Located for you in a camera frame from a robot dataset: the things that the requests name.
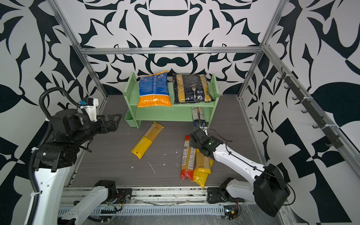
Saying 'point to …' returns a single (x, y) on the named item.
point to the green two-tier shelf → (178, 112)
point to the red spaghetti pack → (188, 159)
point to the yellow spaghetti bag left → (143, 145)
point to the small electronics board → (230, 212)
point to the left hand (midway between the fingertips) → (110, 113)
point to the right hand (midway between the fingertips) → (199, 138)
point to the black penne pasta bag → (191, 88)
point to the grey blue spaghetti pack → (198, 117)
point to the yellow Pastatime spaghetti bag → (203, 168)
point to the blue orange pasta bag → (153, 90)
